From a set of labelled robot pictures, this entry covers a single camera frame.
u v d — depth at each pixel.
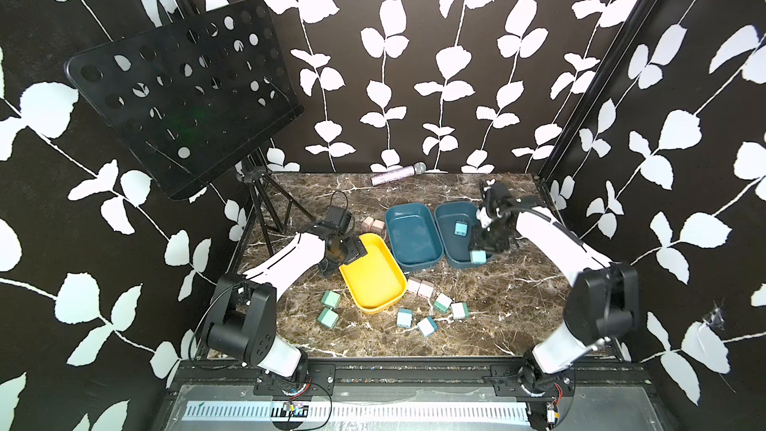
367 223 1.01
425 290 0.88
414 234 1.48
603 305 0.42
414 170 1.18
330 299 0.86
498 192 0.72
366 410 0.70
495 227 0.72
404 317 0.84
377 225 1.02
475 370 0.77
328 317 0.83
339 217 0.72
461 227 1.00
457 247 1.01
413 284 0.89
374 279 0.94
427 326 0.81
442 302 0.86
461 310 0.84
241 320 0.44
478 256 0.83
